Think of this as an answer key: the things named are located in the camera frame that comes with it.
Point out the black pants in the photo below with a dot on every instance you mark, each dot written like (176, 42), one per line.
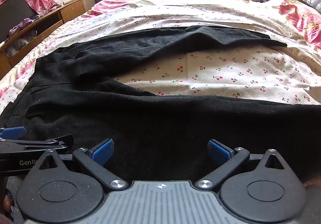
(150, 126)

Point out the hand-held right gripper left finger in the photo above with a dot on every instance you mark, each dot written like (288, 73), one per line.
(101, 152)

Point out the wooden side cabinet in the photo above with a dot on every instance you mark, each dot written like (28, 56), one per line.
(67, 11)

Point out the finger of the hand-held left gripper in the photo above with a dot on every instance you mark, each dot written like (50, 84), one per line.
(37, 145)
(13, 133)

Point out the black television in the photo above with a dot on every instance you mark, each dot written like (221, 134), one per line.
(15, 16)

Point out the cherry print bed sheet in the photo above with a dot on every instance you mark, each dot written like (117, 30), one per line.
(225, 73)

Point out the purple cloth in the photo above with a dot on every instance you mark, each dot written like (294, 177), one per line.
(23, 24)

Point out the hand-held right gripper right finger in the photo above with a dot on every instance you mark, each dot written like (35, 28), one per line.
(220, 152)

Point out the white paper roll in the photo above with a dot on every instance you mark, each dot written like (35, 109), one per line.
(70, 1)

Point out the pink floral quilt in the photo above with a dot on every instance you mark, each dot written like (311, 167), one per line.
(298, 17)

